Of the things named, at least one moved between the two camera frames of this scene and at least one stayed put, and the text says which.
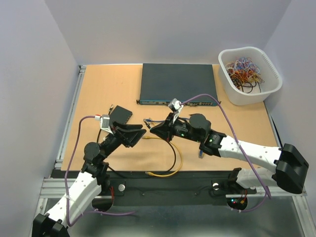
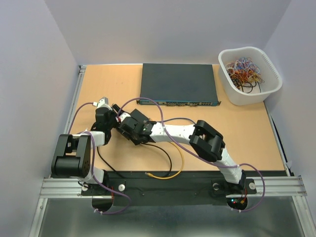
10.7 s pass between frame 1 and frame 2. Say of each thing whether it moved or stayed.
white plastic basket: stayed
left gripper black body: moved
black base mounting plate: stayed
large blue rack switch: stayed
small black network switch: moved
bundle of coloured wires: stayed
